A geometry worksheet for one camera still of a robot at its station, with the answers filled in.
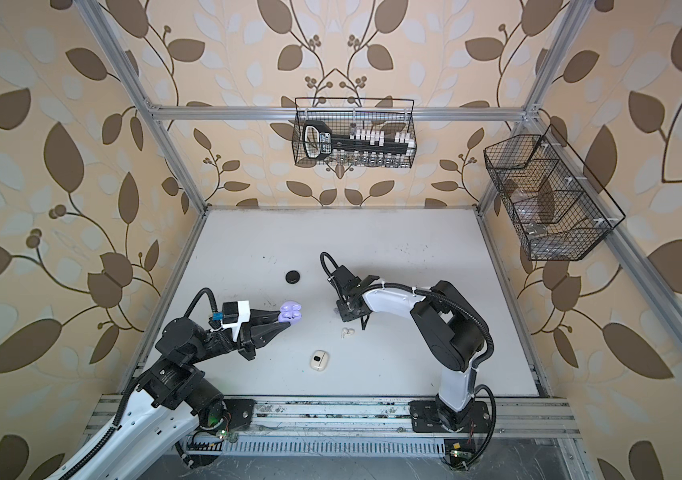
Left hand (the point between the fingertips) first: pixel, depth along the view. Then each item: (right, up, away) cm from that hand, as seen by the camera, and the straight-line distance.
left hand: (287, 319), depth 61 cm
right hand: (+14, -6, +31) cm, 35 cm away
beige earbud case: (+4, -17, +21) cm, 27 cm away
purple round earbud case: (+1, +1, +1) cm, 2 cm away
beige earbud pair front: (+12, -11, +27) cm, 32 cm away
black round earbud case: (-7, +4, +38) cm, 39 cm away
